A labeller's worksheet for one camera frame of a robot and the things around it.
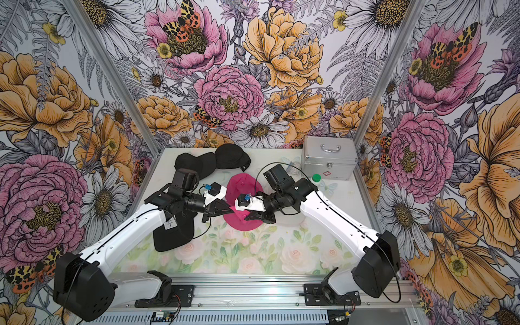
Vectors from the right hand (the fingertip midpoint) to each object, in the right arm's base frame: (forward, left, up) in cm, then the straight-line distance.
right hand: (250, 217), depth 71 cm
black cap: (+41, +28, -17) cm, 53 cm away
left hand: (+2, +6, +1) cm, 7 cm away
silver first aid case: (+37, -39, -10) cm, 55 cm away
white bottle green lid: (+26, -30, -14) cm, 42 cm away
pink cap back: (+27, +6, -17) cm, 32 cm away
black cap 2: (+45, +13, -15) cm, 49 cm away
